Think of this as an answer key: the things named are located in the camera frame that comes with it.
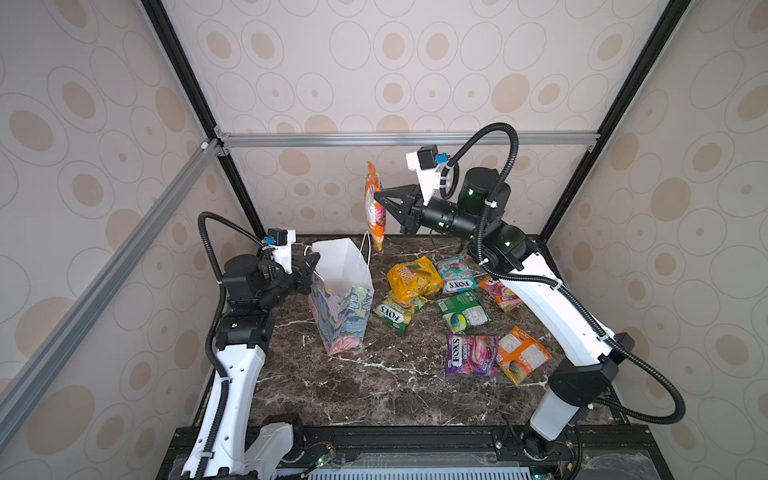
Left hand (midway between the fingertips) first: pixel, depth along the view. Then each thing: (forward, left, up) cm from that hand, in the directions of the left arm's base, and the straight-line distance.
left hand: (324, 253), depth 67 cm
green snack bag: (+3, -38, -32) cm, 50 cm away
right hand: (0, -13, +16) cm, 21 cm away
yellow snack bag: (+13, -21, -30) cm, 39 cm away
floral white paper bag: (-6, -3, -9) cm, 11 cm away
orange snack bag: (-11, -53, -33) cm, 63 cm away
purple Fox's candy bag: (-11, -38, -32) cm, 51 cm away
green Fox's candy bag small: (+2, -16, -33) cm, 37 cm away
